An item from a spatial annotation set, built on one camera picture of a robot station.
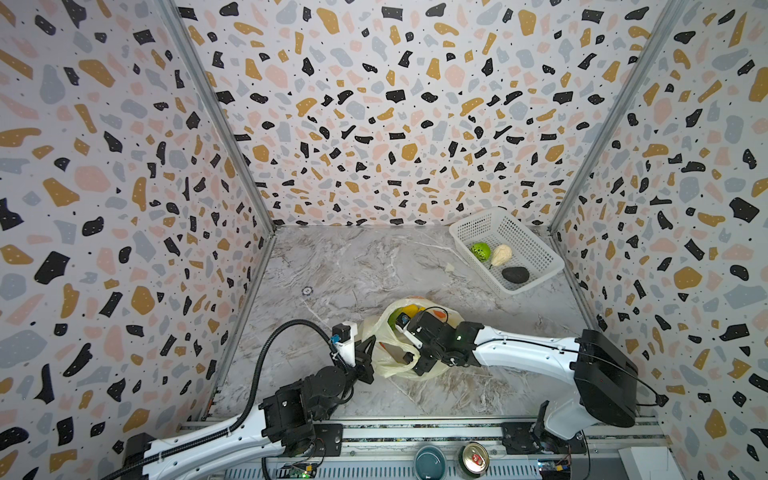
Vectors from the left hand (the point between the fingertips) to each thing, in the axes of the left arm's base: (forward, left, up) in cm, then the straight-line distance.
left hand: (378, 338), depth 71 cm
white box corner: (-25, -62, -14) cm, 68 cm away
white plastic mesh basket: (+52, -45, -15) cm, 71 cm away
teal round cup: (-23, -12, -18) cm, 32 cm away
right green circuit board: (-25, -42, -20) cm, 53 cm away
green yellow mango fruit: (+8, -8, -2) cm, 12 cm away
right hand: (+3, -8, -12) cm, 14 cm away
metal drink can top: (-24, -20, -8) cm, 32 cm away
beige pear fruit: (+37, -42, -14) cm, 57 cm away
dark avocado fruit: (+29, -45, -15) cm, 56 cm away
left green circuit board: (-25, +20, -20) cm, 38 cm away
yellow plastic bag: (+1, -2, -6) cm, 7 cm away
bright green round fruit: (+38, -35, -13) cm, 53 cm away
